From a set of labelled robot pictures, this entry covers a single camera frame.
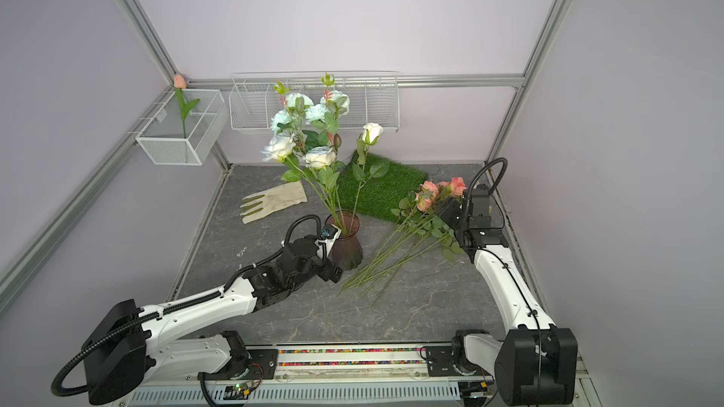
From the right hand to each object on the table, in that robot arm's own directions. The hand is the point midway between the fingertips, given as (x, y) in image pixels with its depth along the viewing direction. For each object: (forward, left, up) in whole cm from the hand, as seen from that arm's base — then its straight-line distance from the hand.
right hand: (445, 204), depth 84 cm
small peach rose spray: (+1, +4, -13) cm, 14 cm away
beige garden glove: (+15, +61, -19) cm, 65 cm away
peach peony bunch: (-19, +26, -17) cm, 36 cm away
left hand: (-12, +32, -5) cm, 35 cm away
